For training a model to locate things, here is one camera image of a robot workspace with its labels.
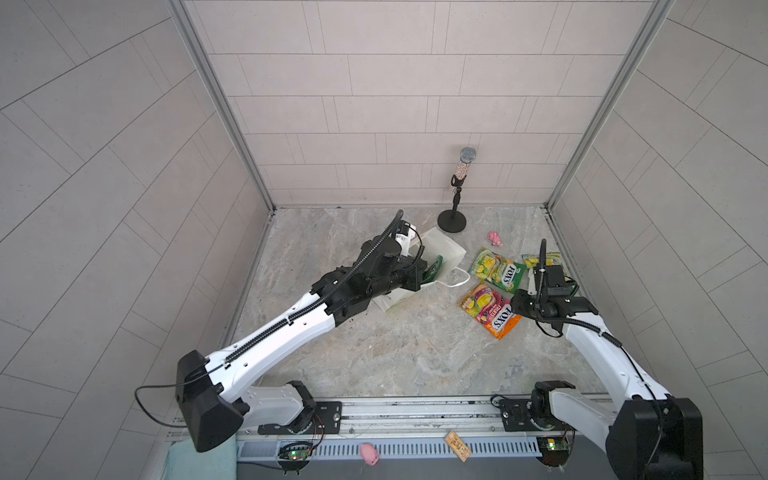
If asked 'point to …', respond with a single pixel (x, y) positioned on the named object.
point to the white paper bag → (431, 246)
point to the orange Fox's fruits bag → (491, 310)
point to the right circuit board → (555, 450)
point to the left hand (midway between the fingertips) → (437, 265)
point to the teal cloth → (184, 462)
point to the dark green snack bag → (432, 273)
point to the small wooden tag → (456, 444)
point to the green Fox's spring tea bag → (495, 268)
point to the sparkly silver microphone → (467, 156)
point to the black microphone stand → (453, 221)
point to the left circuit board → (294, 456)
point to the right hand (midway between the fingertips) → (514, 300)
